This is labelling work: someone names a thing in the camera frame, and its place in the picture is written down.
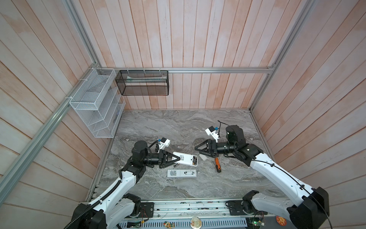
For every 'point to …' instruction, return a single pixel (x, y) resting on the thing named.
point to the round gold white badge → (196, 223)
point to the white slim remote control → (179, 173)
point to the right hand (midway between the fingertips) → (198, 151)
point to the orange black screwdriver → (218, 165)
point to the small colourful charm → (168, 224)
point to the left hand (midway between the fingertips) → (178, 163)
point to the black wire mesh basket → (143, 82)
